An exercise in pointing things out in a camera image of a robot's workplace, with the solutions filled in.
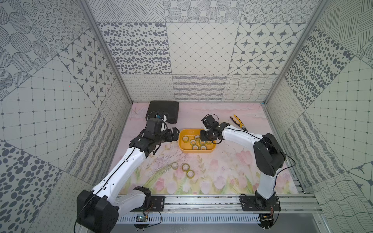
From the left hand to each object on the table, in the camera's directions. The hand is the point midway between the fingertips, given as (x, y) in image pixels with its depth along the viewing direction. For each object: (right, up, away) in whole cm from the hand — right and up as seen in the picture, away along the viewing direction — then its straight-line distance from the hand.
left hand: (171, 129), depth 79 cm
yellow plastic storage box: (+10, -10, +18) cm, 23 cm away
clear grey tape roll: (+19, -14, +14) cm, 27 cm away
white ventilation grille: (+6, -44, -9) cm, 45 cm away
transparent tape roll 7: (+1, -23, +9) cm, 25 cm away
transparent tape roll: (+7, -9, +19) cm, 22 cm away
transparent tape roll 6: (+10, -27, +5) cm, 30 cm away
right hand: (+19, -7, +14) cm, 25 cm away
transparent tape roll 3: (+14, -13, +14) cm, 24 cm away
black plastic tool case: (-5, +13, +31) cm, 34 cm away
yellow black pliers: (+47, +3, +29) cm, 55 cm away
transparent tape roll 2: (+12, -10, +17) cm, 23 cm away
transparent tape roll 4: (+18, -11, +17) cm, 27 cm away
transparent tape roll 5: (+7, -24, +8) cm, 26 cm away
